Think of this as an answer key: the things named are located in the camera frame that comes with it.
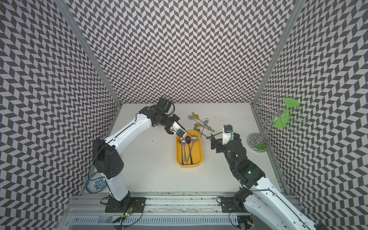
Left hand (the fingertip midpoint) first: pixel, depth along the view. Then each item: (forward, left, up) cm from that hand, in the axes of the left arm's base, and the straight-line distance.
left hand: (182, 125), depth 82 cm
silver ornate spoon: (0, 0, -19) cm, 19 cm away
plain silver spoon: (+3, -7, -20) cm, 21 cm away
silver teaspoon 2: (+16, -16, -17) cm, 28 cm away
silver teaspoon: (+22, -4, -19) cm, 29 cm away
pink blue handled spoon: (0, +3, -19) cm, 19 cm away
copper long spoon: (+3, -20, -16) cm, 26 cm away
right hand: (-10, -20, +4) cm, 23 cm away
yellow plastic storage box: (-7, -8, -21) cm, 24 cm away
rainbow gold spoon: (+22, -9, -18) cm, 30 cm away
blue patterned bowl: (-26, +49, -19) cm, 59 cm away
